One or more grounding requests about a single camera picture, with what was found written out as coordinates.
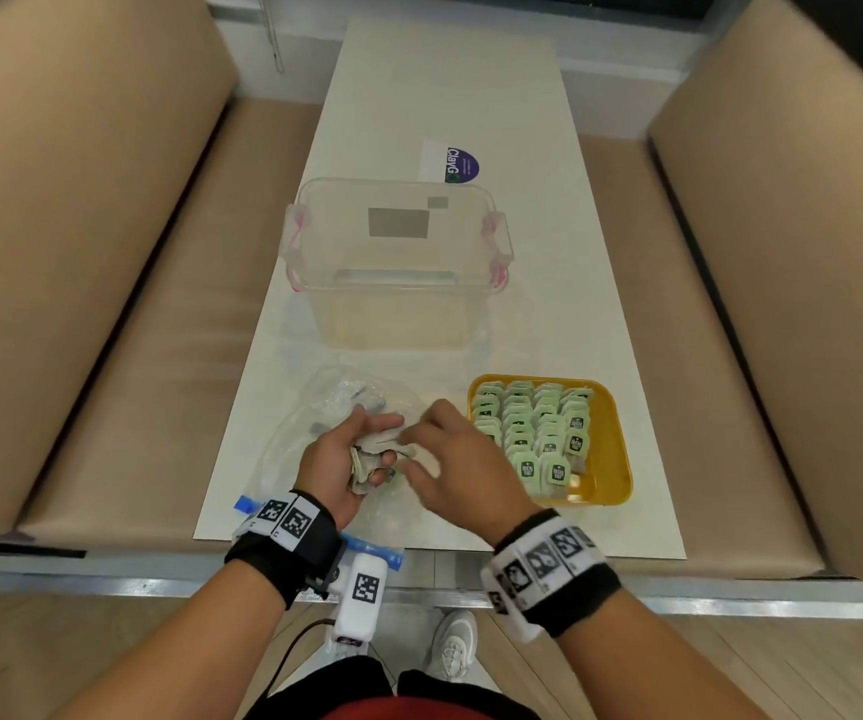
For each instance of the grey rectangular label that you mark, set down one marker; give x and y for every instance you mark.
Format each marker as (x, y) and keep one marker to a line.
(399, 222)

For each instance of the white and purple sticker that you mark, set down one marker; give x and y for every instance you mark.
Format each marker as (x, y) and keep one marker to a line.
(446, 161)

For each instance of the person's right hand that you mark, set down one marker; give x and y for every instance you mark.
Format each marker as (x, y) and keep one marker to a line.
(476, 487)

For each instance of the black left wristband with markers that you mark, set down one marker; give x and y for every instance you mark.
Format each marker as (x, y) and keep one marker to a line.
(274, 562)

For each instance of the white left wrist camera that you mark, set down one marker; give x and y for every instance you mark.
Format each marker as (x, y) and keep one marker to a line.
(360, 592)

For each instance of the person's red shirt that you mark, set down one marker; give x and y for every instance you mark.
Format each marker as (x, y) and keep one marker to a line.
(401, 712)

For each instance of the person's left forearm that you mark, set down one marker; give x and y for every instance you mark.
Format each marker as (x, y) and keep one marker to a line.
(191, 652)

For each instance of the person's left hand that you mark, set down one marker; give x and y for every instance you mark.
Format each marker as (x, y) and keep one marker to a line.
(326, 472)

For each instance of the person's right white shoe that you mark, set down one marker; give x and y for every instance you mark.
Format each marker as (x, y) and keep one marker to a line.
(452, 644)

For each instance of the person's black trousers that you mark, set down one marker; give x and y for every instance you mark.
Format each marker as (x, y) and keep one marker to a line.
(311, 682)

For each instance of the yellow tray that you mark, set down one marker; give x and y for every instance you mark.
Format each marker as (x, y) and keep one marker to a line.
(611, 457)

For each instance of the clear storage box pink latches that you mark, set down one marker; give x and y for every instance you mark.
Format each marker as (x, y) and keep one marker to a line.
(394, 307)

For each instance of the marker cube on right wrist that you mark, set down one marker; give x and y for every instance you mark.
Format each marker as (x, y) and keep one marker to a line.
(525, 629)

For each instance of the clear zip bag with tea bags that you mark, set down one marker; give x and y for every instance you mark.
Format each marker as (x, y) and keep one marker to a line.
(281, 449)

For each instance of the tea bags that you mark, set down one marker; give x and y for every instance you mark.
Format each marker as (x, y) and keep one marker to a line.
(379, 440)
(360, 397)
(521, 442)

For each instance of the beige bench seat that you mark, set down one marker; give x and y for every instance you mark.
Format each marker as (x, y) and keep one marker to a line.
(791, 329)
(101, 277)

